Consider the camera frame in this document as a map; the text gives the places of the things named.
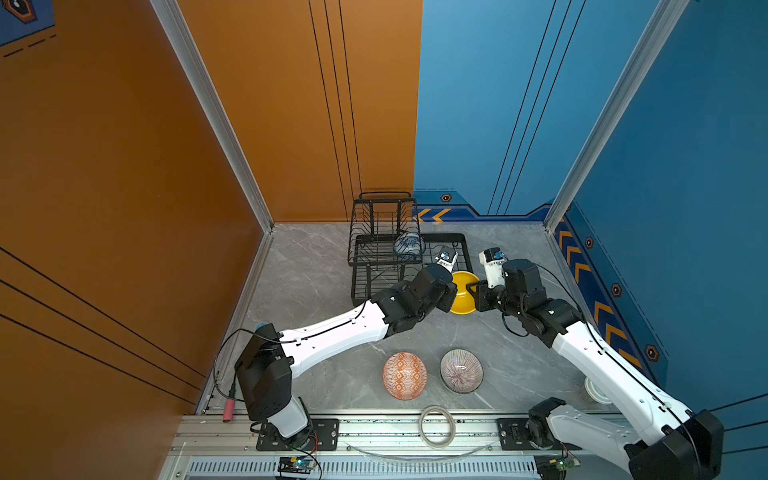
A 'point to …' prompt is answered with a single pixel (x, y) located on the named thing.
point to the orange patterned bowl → (404, 376)
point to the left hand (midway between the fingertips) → (451, 277)
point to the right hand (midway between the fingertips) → (468, 285)
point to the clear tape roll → (452, 423)
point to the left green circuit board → (296, 464)
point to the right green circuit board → (555, 466)
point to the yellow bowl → (464, 301)
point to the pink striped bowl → (461, 370)
